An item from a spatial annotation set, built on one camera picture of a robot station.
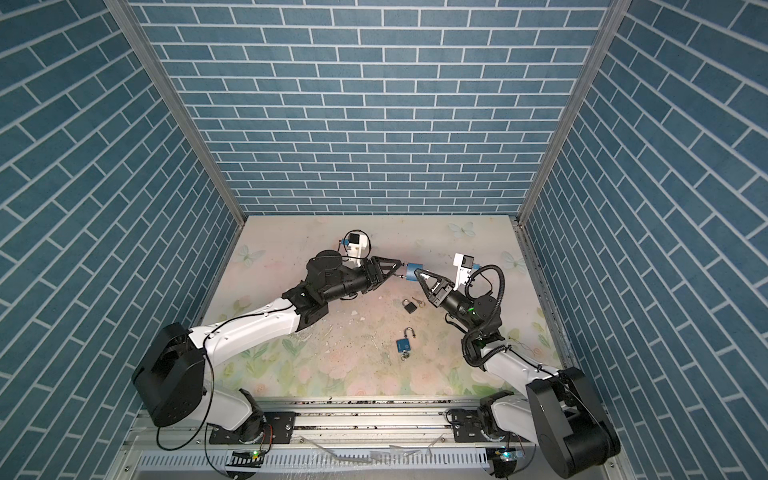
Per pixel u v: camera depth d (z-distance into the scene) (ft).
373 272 2.21
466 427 2.42
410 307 3.16
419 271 2.42
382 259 2.31
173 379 1.39
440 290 2.25
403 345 2.84
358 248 2.36
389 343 2.91
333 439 2.41
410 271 2.42
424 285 2.41
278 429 2.41
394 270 2.37
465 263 2.31
